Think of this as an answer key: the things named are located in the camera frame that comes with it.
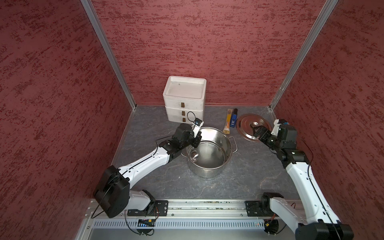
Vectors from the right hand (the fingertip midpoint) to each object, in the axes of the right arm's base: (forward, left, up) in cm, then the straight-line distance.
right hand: (256, 133), depth 78 cm
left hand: (+2, +31, -2) cm, 31 cm away
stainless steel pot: (-4, +25, -23) cm, 35 cm away
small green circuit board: (-36, +59, -22) cm, 73 cm away
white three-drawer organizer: (+27, +40, +3) cm, 48 cm away
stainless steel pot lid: (+23, -4, -20) cm, 31 cm away
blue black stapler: (+27, +4, -19) cm, 33 cm away
